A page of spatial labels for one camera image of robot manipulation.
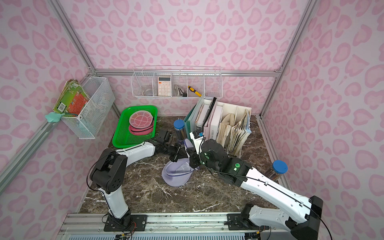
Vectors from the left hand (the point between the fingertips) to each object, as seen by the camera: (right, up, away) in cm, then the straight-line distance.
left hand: (189, 151), depth 87 cm
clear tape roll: (-27, +36, +8) cm, 45 cm away
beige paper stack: (+24, +9, -3) cm, 25 cm away
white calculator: (-17, +40, +8) cm, 44 cm away
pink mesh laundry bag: (-37, +17, +24) cm, 47 cm away
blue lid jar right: (+43, -5, -17) cm, 46 cm away
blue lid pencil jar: (-6, +15, +1) cm, 16 cm away
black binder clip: (-4, +34, +4) cm, 35 cm away
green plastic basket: (-47, +7, +17) cm, 51 cm away
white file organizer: (+30, +24, +4) cm, 38 cm away
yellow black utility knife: (+2, +38, +11) cm, 40 cm away
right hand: (-1, +3, -21) cm, 21 cm away
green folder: (+1, +17, -12) cm, 21 cm away
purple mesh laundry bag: (-7, -13, +3) cm, 15 cm away
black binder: (+15, +30, 0) cm, 33 cm away
